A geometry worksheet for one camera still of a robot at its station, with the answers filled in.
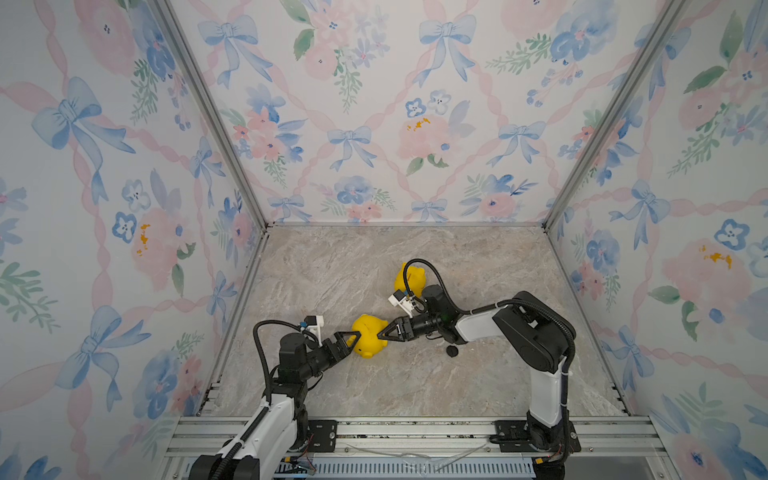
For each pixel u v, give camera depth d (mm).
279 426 569
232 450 445
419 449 732
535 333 521
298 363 673
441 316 774
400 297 851
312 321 795
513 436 733
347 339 818
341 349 748
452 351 880
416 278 933
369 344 812
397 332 785
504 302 586
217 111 880
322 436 736
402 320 798
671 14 689
